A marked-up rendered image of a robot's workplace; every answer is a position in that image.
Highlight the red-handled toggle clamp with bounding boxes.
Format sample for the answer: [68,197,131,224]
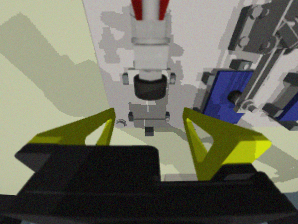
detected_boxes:
[227,0,298,113]

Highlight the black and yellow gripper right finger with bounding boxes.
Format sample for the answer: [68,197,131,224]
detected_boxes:
[182,107,272,181]

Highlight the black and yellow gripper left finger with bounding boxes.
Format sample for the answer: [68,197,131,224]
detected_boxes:
[28,108,116,145]

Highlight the blue rectangular block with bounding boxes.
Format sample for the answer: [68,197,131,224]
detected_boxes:
[199,68,255,124]
[274,84,298,121]

